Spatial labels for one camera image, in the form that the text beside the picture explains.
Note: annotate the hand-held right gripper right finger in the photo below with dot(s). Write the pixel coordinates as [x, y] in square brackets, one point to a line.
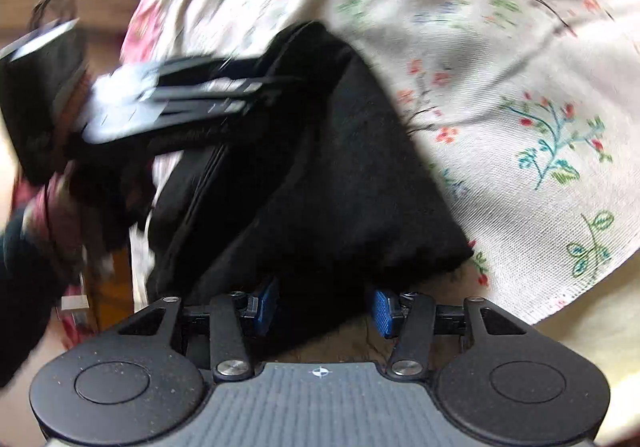
[382, 312]

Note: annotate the pink floral quilt cover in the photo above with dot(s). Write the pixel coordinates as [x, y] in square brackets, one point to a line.
[142, 27]

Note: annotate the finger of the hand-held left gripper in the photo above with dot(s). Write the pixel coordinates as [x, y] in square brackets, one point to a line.
[200, 112]
[210, 72]

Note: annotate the black pants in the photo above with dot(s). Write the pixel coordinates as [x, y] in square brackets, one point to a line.
[325, 187]

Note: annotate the white floral bed sheet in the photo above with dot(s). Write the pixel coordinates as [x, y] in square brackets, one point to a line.
[500, 52]

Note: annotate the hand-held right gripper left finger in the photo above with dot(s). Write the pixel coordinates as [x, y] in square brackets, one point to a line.
[266, 304]

